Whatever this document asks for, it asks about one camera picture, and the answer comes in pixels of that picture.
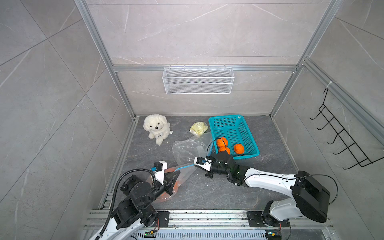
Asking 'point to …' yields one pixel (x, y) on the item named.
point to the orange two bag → (222, 142)
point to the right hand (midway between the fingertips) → (197, 162)
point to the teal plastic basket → (233, 128)
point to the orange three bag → (239, 148)
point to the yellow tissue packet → (199, 128)
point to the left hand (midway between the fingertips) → (179, 170)
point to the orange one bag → (223, 147)
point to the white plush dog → (158, 126)
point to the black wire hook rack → (363, 160)
